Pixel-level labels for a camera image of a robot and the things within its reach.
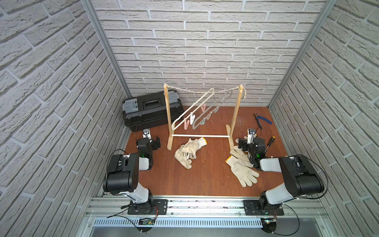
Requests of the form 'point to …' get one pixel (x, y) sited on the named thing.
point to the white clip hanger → (191, 117)
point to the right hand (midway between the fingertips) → (249, 137)
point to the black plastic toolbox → (151, 109)
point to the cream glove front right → (241, 168)
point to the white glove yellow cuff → (192, 146)
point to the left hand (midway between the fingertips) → (150, 134)
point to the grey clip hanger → (213, 108)
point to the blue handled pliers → (258, 120)
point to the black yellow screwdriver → (270, 143)
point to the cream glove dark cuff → (183, 158)
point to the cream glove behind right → (239, 153)
